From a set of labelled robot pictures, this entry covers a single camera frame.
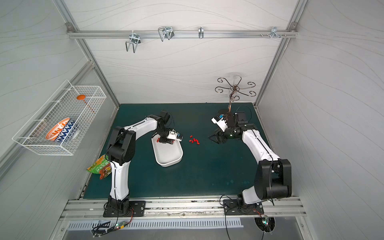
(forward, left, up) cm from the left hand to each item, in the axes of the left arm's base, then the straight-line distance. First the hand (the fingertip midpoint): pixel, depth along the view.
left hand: (172, 138), depth 99 cm
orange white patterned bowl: (-19, +45, +33) cm, 59 cm away
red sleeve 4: (-1, -17, 0) cm, 17 cm away
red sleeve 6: (-1, +10, 0) cm, 10 cm away
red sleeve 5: (-2, -18, -2) cm, 18 cm away
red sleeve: (+3, -12, -1) cm, 13 cm away
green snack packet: (-21, +37, +3) cm, 43 cm away
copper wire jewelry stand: (+15, -39, +26) cm, 49 cm away
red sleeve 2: (-1, -12, -1) cm, 12 cm away
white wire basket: (+2, +46, +30) cm, 55 cm away
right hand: (-5, -27, +14) cm, 30 cm away
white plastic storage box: (-12, +2, +1) cm, 12 cm away
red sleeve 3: (0, -15, -1) cm, 15 cm away
